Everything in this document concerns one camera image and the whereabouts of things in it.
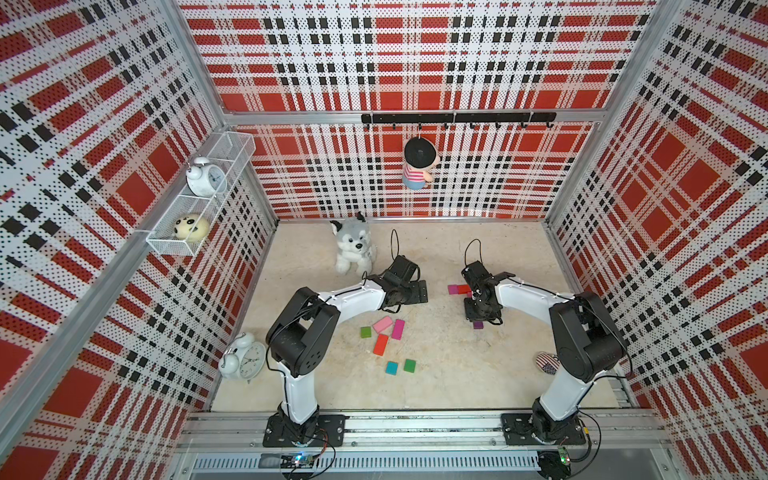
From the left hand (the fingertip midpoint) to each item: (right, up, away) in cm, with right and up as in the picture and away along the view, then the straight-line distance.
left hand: (419, 292), depth 94 cm
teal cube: (-9, -20, -10) cm, 24 cm away
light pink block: (-12, -10, -1) cm, 15 cm away
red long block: (-12, -15, -6) cm, 20 cm away
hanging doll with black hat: (0, +42, -3) cm, 43 cm away
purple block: (+18, -9, -4) cm, 21 cm away
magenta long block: (-7, -11, -3) cm, 13 cm away
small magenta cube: (+12, 0, +7) cm, 14 cm away
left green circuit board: (-30, -36, -25) cm, 53 cm away
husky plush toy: (-20, +14, -1) cm, 24 cm away
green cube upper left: (-17, -12, -3) cm, 21 cm away
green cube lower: (-3, -19, -10) cm, 22 cm away
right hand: (+20, -7, -1) cm, 21 cm away
